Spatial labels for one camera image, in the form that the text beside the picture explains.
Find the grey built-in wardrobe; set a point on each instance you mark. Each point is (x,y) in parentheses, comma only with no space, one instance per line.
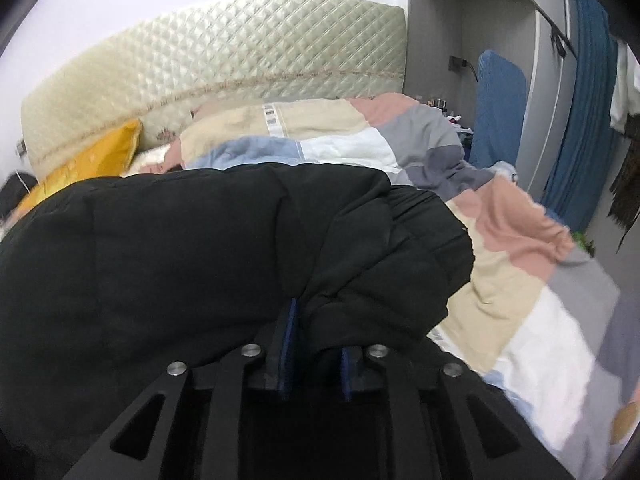
(535,35)

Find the yellow crown pillow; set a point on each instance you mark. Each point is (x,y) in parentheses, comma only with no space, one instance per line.
(110,156)

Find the hanging white garment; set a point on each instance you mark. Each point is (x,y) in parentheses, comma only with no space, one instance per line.
(626,95)

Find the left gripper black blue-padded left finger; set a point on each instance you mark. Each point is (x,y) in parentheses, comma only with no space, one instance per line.
(187,423)

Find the blue upright cushion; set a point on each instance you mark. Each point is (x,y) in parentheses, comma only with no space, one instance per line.
(501,96)

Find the patchwork pastel quilt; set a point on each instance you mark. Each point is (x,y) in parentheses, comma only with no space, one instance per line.
(539,318)

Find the cream quilted headboard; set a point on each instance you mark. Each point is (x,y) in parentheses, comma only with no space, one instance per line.
(241,50)

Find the beige patterned pillow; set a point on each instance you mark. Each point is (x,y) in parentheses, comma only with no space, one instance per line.
(161,126)

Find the small items on shelf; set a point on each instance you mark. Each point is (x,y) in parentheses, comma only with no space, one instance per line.
(454,119)

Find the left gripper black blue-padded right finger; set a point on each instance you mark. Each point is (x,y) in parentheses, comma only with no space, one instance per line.
(441,420)

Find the grey wall socket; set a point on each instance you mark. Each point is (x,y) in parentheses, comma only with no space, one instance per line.
(21,148)

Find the black wall socket right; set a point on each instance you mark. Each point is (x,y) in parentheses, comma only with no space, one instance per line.
(455,64)

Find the hanging dark garment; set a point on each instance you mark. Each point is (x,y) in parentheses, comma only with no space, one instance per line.
(626,186)

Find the black puffer jacket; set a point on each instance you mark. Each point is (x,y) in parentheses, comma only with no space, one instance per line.
(108,281)

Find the black bag on nightstand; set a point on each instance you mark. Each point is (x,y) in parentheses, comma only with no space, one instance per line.
(16,187)

